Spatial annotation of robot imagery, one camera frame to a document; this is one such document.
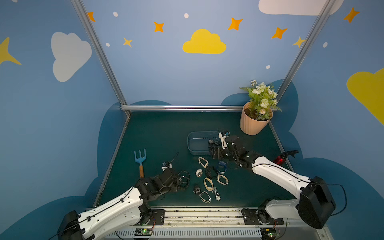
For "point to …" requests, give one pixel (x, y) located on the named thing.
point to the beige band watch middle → (209, 188)
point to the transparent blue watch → (221, 167)
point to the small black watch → (196, 189)
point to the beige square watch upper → (200, 162)
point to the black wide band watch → (184, 177)
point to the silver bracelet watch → (205, 201)
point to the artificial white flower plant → (262, 100)
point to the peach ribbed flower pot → (251, 126)
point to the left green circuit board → (143, 232)
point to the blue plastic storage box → (198, 141)
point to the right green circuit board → (268, 232)
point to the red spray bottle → (280, 159)
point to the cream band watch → (218, 180)
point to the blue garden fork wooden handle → (140, 160)
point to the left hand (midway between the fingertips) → (179, 183)
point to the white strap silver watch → (199, 173)
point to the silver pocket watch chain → (217, 197)
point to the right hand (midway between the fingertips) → (217, 147)
